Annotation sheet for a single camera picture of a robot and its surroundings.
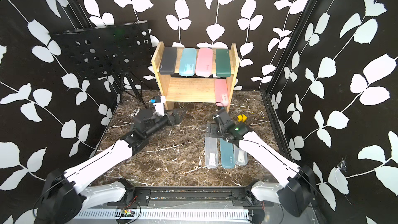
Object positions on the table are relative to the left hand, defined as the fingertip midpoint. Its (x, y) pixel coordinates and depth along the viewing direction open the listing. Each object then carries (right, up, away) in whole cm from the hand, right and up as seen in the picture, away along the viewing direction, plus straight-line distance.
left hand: (182, 108), depth 72 cm
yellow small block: (+37, -7, +30) cm, 48 cm away
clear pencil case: (+15, -26, +16) cm, 34 cm away
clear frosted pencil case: (+32, -28, +14) cm, 45 cm away
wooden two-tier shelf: (-2, +11, +21) cm, 24 cm away
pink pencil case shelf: (+21, +9, +18) cm, 29 cm away
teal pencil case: (+24, -27, +16) cm, 40 cm away
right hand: (+15, -10, +7) cm, 19 cm away
